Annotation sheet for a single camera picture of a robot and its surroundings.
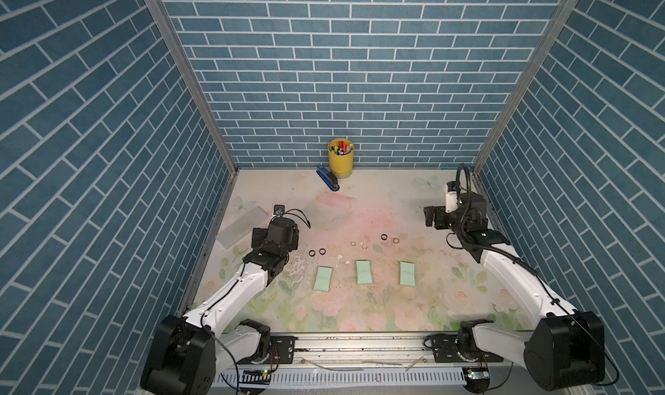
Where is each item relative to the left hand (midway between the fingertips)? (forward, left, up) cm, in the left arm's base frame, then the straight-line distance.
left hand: (282, 229), depth 86 cm
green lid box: (-13, -14, -10) cm, 21 cm away
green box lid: (-11, -42, -9) cm, 45 cm away
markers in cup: (+41, -20, +1) cm, 46 cm away
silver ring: (+3, -41, -12) cm, 43 cm away
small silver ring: (+2, -25, -12) cm, 27 cm away
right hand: (+5, -53, +7) cm, 53 cm away
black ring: (+4, -36, -12) cm, 39 cm away
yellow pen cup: (+35, -20, +1) cm, 40 cm away
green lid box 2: (-11, -28, -10) cm, 32 cm away
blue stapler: (+31, -14, -7) cm, 35 cm away
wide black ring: (-2, -9, -12) cm, 15 cm away
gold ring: (0, -29, -13) cm, 31 cm away
